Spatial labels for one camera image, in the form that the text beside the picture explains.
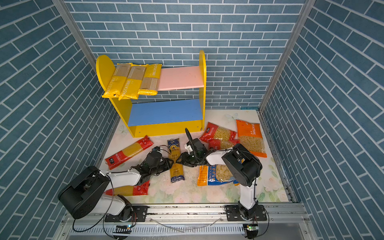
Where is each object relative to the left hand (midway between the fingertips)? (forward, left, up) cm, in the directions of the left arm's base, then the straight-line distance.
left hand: (174, 163), depth 90 cm
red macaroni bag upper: (+21, -25, +3) cm, 33 cm away
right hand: (0, -2, +1) cm, 2 cm away
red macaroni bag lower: (+10, -29, +4) cm, 31 cm away
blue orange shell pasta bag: (-9, -23, +4) cm, 25 cm away
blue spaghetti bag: (-4, -2, +1) cm, 5 cm away
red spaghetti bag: (+1, +37, +1) cm, 37 cm away
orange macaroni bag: (+18, -51, +2) cm, 54 cm away
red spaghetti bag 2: (-15, +16, 0) cm, 22 cm away
